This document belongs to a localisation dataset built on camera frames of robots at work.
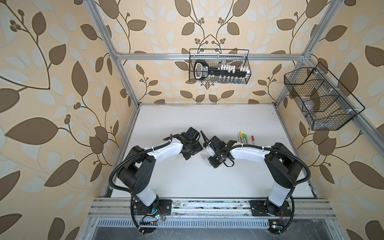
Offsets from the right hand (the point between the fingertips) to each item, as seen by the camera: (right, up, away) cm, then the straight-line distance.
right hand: (212, 162), depth 90 cm
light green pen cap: (+24, +14, +12) cm, 31 cm away
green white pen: (+23, +11, +9) cm, 27 cm away
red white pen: (+28, +11, +9) cm, 32 cm away
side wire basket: (+54, +33, -17) cm, 66 cm away
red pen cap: (+29, +13, +12) cm, 34 cm away
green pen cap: (+23, +15, +12) cm, 30 cm away
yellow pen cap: (+21, +16, +12) cm, 29 cm away
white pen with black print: (+20, +12, +9) cm, 25 cm away
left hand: (-7, +8, -1) cm, 11 cm away
